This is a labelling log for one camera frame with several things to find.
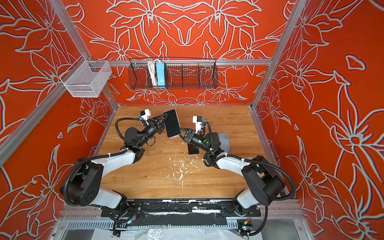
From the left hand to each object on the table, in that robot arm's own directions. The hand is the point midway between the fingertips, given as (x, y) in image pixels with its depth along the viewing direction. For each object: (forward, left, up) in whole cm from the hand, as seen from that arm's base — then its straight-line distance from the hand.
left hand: (168, 115), depth 71 cm
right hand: (-7, -3, -3) cm, 8 cm away
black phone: (-3, -2, -3) cm, 5 cm away
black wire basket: (+39, -2, -2) cm, 39 cm away
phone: (0, -12, -32) cm, 35 cm away
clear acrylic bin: (+29, +57, 0) cm, 64 cm away
